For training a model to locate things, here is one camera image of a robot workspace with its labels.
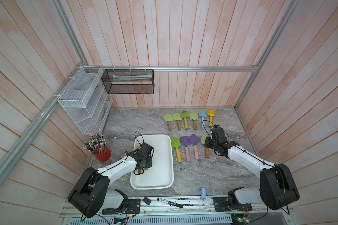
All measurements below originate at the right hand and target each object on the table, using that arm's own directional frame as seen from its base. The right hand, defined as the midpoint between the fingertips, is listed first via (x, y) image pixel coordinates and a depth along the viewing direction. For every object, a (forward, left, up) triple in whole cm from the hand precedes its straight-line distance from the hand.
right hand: (207, 139), depth 92 cm
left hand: (-15, +40, -7) cm, 43 cm away
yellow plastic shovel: (+30, -9, -6) cm, 32 cm away
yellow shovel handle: (-1, +21, -5) cm, 21 cm away
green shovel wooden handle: (+24, +27, -5) cm, 36 cm away
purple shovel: (+4, +7, -7) cm, 11 cm away
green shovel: (+26, +5, -7) cm, 27 cm away
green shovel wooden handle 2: (+16, +18, -6) cm, 25 cm away
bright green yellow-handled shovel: (+27, +13, -5) cm, 30 cm away
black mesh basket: (+39, +57, +19) cm, 72 cm away
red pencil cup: (-12, +67, +11) cm, 69 cm away
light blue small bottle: (-32, +6, -6) cm, 33 cm away
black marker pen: (-37, +24, -7) cm, 44 cm away
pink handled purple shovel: (+2, +14, -6) cm, 16 cm away
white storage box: (-22, +30, -7) cm, 38 cm away
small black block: (-36, +37, -7) cm, 52 cm away
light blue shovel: (+29, -2, -6) cm, 29 cm away
